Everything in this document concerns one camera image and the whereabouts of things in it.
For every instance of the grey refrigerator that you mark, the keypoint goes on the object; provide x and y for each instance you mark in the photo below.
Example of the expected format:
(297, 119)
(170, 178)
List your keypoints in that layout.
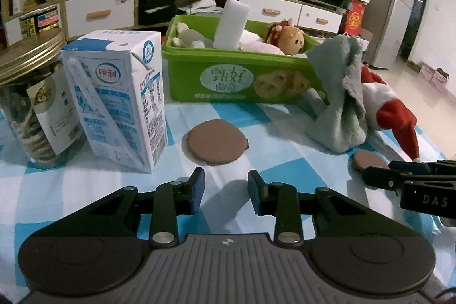
(395, 5)

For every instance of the pink plush doll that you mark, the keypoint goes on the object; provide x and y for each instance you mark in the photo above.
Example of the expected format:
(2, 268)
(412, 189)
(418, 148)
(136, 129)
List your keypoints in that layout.
(290, 40)

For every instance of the red gift box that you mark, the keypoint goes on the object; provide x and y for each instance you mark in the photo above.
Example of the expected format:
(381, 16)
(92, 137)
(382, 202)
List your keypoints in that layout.
(356, 19)

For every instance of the black box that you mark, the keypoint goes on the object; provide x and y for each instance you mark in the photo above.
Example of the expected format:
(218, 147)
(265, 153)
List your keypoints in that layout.
(156, 10)

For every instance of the white foam block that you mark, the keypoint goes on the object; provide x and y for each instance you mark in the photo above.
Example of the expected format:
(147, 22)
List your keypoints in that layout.
(231, 22)

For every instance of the brown round pad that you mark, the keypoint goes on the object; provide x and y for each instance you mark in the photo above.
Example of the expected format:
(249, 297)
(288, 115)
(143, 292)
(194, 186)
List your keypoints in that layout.
(368, 161)
(215, 140)

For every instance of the blue white milk carton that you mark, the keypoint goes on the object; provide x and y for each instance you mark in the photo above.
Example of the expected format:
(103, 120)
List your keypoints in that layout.
(121, 101)

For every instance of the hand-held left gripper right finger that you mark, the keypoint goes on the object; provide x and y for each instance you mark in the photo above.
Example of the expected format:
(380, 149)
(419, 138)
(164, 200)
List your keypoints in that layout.
(254, 193)

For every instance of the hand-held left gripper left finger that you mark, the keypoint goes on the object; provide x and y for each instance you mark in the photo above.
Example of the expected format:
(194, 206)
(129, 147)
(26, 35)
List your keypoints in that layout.
(197, 190)

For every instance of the red white santa plush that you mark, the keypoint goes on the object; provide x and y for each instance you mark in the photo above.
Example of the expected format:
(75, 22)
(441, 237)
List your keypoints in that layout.
(392, 111)

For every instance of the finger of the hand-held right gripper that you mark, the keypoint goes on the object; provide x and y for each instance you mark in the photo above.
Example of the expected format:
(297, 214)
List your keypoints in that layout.
(416, 167)
(383, 177)

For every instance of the white cloth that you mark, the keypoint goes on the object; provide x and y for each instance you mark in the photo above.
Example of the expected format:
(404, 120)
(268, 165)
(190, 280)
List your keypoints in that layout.
(253, 36)

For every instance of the long cabinet with white drawers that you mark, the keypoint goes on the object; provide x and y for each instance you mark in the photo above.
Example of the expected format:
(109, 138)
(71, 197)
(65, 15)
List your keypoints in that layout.
(107, 12)

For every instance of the glass jar with gold lid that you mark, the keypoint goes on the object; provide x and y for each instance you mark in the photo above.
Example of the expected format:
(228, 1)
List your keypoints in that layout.
(32, 104)

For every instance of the black yellow label tin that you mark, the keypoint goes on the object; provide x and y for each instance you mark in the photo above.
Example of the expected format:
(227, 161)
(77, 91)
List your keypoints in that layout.
(41, 22)

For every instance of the blue white checkered blanket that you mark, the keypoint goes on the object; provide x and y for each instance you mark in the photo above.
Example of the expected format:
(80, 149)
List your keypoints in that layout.
(285, 136)

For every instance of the grey green fluffy towel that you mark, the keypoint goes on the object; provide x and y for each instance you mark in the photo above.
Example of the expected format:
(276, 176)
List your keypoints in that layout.
(338, 111)

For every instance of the small white plush toy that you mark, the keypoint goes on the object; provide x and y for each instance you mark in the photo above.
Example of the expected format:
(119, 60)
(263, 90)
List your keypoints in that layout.
(187, 37)

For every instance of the small cardboard boxes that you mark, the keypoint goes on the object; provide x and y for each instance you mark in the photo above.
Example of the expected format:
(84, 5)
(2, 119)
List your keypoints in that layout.
(434, 78)

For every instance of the folded clothes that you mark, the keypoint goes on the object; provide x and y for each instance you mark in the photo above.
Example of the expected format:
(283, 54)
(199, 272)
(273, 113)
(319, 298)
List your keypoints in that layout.
(201, 8)

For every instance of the green plastic bin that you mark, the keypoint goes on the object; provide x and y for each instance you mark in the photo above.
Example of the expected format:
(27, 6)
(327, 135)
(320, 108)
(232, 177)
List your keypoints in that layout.
(185, 76)

